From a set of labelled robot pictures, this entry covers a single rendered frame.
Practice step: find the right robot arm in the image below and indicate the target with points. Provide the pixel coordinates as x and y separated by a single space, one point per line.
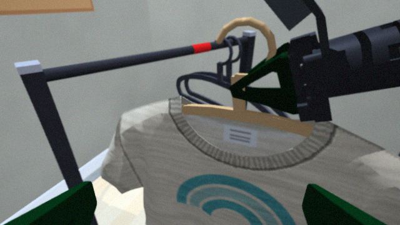
292 12

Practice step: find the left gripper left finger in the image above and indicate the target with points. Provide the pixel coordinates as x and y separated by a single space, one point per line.
75 206

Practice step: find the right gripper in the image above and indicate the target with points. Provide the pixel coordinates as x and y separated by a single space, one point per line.
354 63

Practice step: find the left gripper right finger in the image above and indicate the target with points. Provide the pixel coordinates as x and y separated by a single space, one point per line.
320 207

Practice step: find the black wire hanger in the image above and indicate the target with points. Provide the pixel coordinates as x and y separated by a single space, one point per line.
226 78
219 81

